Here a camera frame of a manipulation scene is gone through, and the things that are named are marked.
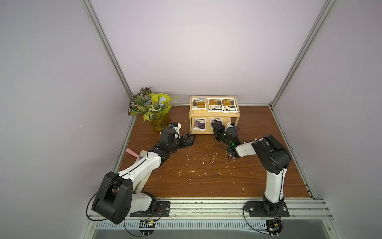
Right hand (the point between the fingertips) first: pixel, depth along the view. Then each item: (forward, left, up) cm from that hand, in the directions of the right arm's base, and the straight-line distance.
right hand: (211, 123), depth 94 cm
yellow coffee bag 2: (+6, -2, +10) cm, 12 cm away
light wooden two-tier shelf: (+2, +3, +10) cm, 10 cm away
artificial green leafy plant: (+11, +43, +6) cm, 45 cm away
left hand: (-13, +12, +3) cm, 18 cm away
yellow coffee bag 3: (+6, -10, +10) cm, 15 cm away
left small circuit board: (-53, +33, -13) cm, 64 cm away
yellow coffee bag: (+7, +8, +11) cm, 15 cm away
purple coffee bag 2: (+9, -3, -9) cm, 13 cm away
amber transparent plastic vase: (+6, +37, -6) cm, 38 cm away
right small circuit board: (-52, -29, -14) cm, 61 cm away
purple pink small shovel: (-18, +50, -10) cm, 54 cm away
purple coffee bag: (+5, +7, -9) cm, 13 cm away
